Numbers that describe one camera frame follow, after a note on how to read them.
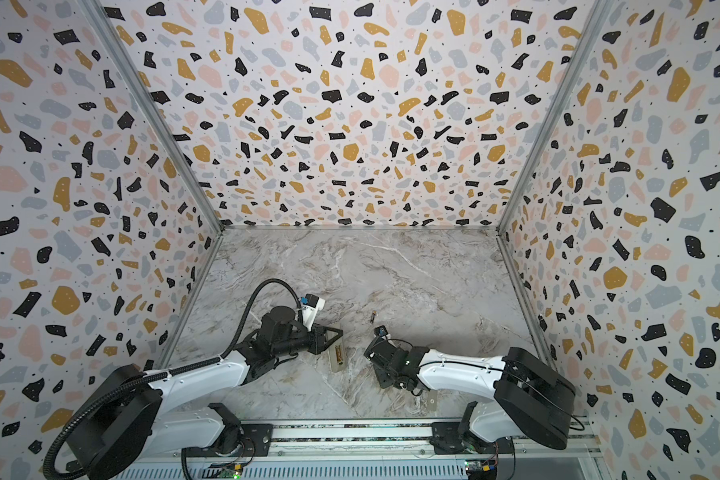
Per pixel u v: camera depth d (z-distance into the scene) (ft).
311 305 2.50
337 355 2.67
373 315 3.20
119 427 1.33
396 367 2.12
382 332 2.58
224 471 2.30
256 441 2.41
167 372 1.55
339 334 2.67
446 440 2.42
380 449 2.40
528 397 1.40
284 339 2.22
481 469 2.35
